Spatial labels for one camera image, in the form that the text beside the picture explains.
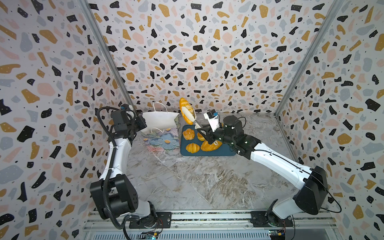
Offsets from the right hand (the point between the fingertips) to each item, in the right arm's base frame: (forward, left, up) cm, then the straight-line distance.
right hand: (197, 125), depth 70 cm
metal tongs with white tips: (0, 0, 0) cm, 0 cm away
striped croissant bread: (+6, +4, -29) cm, 30 cm away
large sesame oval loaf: (+7, -5, -29) cm, 30 cm away
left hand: (+10, +29, -4) cm, 32 cm away
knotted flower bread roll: (+17, +7, -29) cm, 34 cm away
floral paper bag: (+5, +21, -13) cm, 25 cm away
